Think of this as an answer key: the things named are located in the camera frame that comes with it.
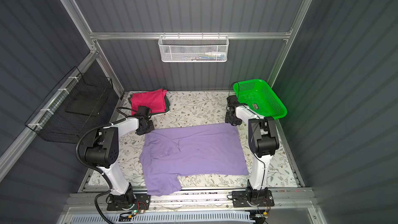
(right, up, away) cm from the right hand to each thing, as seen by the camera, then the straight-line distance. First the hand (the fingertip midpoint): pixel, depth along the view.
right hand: (234, 121), depth 101 cm
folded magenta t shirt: (-55, +14, +7) cm, 57 cm away
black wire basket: (-82, +10, -24) cm, 86 cm away
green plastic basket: (+22, +19, +19) cm, 35 cm away
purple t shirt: (-40, -17, -11) cm, 45 cm away
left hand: (-56, -5, -1) cm, 56 cm away
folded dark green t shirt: (-46, +11, +8) cm, 48 cm away
